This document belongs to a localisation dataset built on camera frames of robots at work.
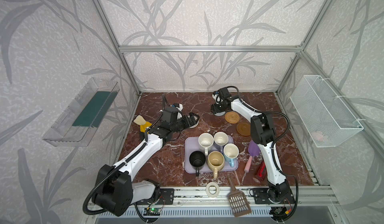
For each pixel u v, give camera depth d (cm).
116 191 40
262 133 62
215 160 85
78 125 63
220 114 104
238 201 72
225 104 80
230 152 86
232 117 105
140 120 99
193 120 72
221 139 91
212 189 77
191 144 91
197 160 84
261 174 78
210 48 96
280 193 64
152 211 71
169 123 62
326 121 62
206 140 92
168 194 74
